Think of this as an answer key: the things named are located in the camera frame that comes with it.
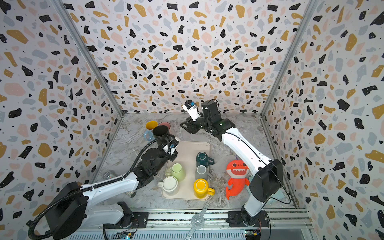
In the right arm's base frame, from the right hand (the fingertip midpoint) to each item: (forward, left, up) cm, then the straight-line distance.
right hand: (181, 119), depth 74 cm
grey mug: (-17, -10, -22) cm, 30 cm away
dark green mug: (-10, -11, -22) cm, 26 cm away
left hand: (-5, +3, -8) cm, 10 cm away
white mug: (-23, +6, -25) cm, 35 cm away
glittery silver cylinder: (-18, +42, -28) cm, 54 cm away
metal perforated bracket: (-39, -9, -32) cm, 51 cm away
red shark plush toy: (-15, -30, -24) cm, 42 cm away
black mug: (-2, +10, -7) cm, 12 cm away
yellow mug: (-26, -10, -23) cm, 36 cm away
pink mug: (+15, +15, -22) cm, 30 cm away
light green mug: (-17, +3, -22) cm, 28 cm away
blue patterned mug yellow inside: (+11, +27, -28) cm, 41 cm away
